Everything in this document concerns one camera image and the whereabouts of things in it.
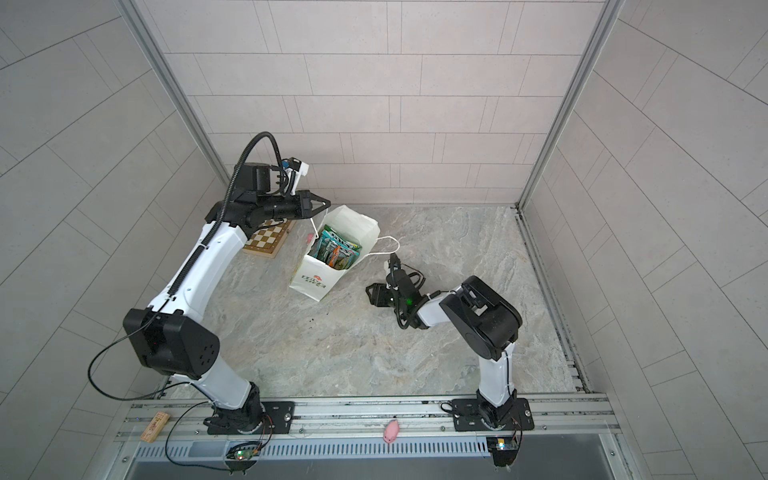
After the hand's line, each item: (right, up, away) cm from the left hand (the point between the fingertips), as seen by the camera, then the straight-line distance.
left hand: (335, 199), depth 73 cm
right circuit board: (+40, -59, -5) cm, 71 cm away
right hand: (+8, -27, +20) cm, 35 cm away
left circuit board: (-19, -58, -8) cm, 61 cm away
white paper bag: (-1, -11, +18) cm, 21 cm away
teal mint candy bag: (-3, -14, +15) cm, 21 cm away
